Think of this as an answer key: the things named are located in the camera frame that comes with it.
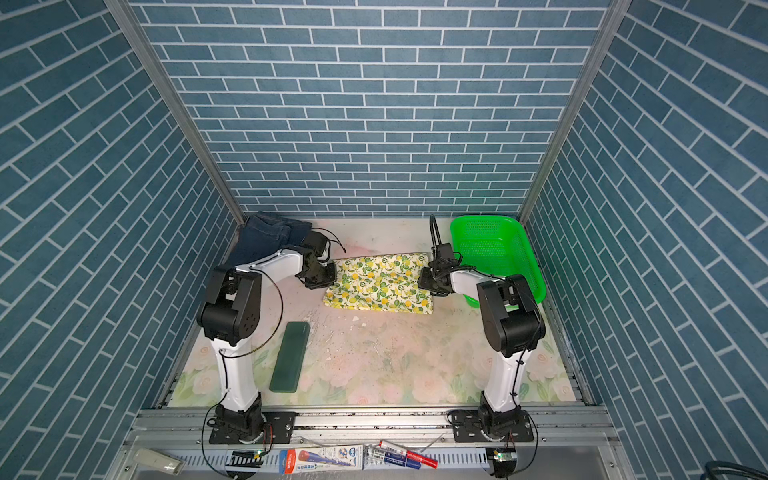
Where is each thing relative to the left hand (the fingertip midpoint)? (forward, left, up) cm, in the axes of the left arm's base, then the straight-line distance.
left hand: (335, 280), depth 101 cm
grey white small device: (-49, +34, +2) cm, 60 cm away
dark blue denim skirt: (+17, +27, +5) cm, 32 cm away
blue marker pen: (-50, -16, +1) cm, 52 cm away
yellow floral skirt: (-2, -16, +1) cm, 16 cm away
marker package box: (-50, -3, 0) cm, 50 cm away
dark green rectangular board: (-30, +10, 0) cm, 32 cm away
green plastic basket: (+14, -61, +1) cm, 63 cm away
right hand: (0, -30, +1) cm, 30 cm away
